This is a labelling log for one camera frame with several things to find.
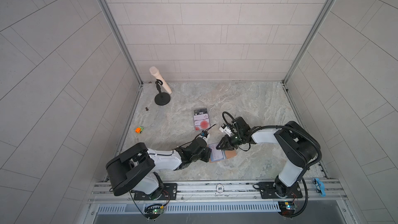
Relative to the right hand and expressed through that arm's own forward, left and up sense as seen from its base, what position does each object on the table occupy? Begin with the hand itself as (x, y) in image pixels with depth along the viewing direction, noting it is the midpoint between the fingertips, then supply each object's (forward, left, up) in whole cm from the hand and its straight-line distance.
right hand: (218, 148), depth 84 cm
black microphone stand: (+35, +35, +4) cm, 50 cm away
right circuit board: (-28, -28, -2) cm, 39 cm away
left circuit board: (-26, +31, +3) cm, 40 cm away
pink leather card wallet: (-4, -5, +1) cm, 6 cm away
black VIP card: (+22, +8, +6) cm, 24 cm away
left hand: (-1, +3, -2) cm, 4 cm away
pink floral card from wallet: (-3, +2, +1) cm, 4 cm away
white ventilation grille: (-24, +37, 0) cm, 45 cm away
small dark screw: (+28, +44, +3) cm, 52 cm away
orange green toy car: (+13, +45, +4) cm, 47 cm away
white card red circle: (+15, +9, +4) cm, 18 cm away
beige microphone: (+36, +33, +28) cm, 56 cm away
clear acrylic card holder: (+17, +9, +5) cm, 19 cm away
